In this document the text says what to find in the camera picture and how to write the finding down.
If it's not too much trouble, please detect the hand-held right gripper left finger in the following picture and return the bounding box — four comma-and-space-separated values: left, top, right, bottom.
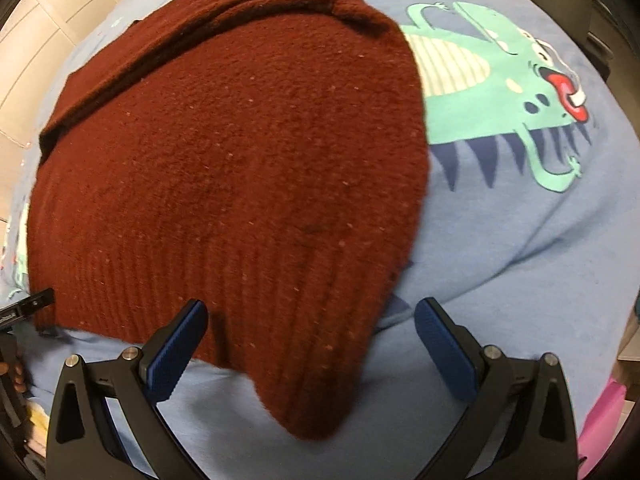
45, 299, 209, 480

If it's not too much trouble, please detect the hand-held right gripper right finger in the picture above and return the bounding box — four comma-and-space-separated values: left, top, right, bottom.
414, 296, 581, 480

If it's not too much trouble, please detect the dark red knit sweater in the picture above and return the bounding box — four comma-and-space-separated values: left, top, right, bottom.
27, 0, 432, 442

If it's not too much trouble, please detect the person's left hand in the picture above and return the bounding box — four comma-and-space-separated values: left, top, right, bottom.
11, 355, 29, 394

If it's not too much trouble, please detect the light folded cloth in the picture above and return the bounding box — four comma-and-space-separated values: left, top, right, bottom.
20, 397, 53, 466

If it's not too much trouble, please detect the blue dinosaur print blanket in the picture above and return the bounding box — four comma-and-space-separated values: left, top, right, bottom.
0, 0, 640, 480

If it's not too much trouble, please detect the pink cloth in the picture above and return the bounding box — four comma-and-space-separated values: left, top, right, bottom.
579, 379, 627, 457

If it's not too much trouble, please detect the white wardrobe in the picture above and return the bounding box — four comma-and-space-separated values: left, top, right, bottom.
0, 0, 148, 153

